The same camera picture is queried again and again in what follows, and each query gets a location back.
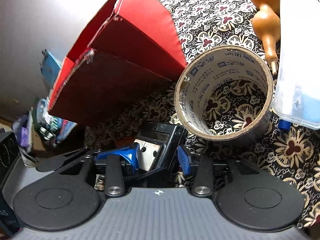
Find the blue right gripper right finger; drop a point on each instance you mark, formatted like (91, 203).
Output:
(186, 160)

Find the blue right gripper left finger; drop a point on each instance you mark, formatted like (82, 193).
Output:
(127, 153)

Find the black analog meter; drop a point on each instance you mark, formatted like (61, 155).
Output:
(157, 151)

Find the brown packing tape roll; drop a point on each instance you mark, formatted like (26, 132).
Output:
(225, 94)

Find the red cardboard box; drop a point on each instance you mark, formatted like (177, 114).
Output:
(127, 51)

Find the blue plastic packet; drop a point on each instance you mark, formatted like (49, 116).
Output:
(50, 68)

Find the white plastic bottle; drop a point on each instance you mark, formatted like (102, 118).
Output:
(296, 97)

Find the floral patterned tablecloth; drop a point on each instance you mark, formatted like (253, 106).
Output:
(291, 155)

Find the orange gourd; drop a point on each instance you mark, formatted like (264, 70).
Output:
(266, 25)

